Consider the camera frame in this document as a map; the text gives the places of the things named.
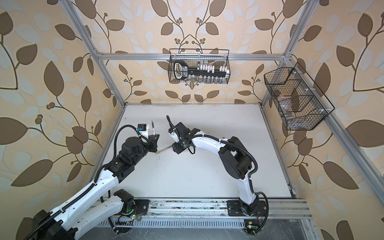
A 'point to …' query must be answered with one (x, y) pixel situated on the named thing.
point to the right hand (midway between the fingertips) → (177, 147)
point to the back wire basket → (198, 80)
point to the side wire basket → (301, 104)
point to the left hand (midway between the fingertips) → (158, 134)
